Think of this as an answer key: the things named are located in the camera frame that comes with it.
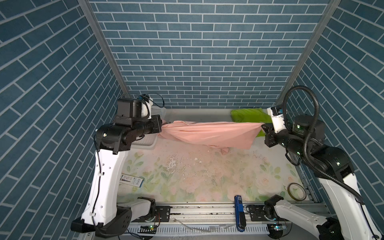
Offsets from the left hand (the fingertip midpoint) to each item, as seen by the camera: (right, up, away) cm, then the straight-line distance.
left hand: (162, 120), depth 63 cm
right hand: (+41, -1, -3) cm, 41 cm away
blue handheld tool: (+36, -46, +9) cm, 59 cm away
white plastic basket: (-16, -12, +28) cm, 35 cm away
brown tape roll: (+66, -41, +17) cm, 80 cm away
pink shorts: (+26, -7, +6) cm, 28 cm away
